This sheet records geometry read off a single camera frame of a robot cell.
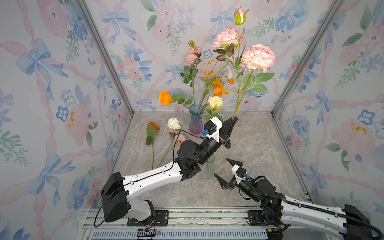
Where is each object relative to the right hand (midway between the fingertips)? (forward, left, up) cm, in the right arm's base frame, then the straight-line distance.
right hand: (221, 165), depth 69 cm
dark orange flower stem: (+33, +43, -16) cm, 56 cm away
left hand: (+4, -2, +28) cm, 28 cm away
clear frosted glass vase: (+4, +6, -11) cm, 13 cm away
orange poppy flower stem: (+41, +7, +10) cm, 43 cm away
